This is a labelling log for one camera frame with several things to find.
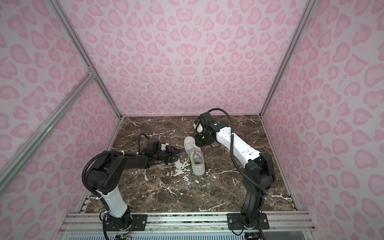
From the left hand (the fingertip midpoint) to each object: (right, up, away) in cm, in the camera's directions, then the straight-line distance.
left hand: (183, 151), depth 90 cm
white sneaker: (+8, -2, -2) cm, 8 cm away
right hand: (+9, +6, -6) cm, 13 cm away
